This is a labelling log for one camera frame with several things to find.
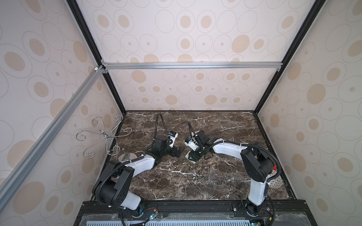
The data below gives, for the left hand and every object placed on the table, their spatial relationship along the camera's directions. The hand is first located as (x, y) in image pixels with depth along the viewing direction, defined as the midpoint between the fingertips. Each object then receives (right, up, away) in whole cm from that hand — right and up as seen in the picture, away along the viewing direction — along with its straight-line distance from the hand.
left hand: (182, 144), depth 88 cm
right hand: (+9, -7, +5) cm, 13 cm away
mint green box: (+3, -9, +2) cm, 10 cm away
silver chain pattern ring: (+7, -20, -3) cm, 21 cm away
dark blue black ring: (+15, -20, -3) cm, 25 cm away
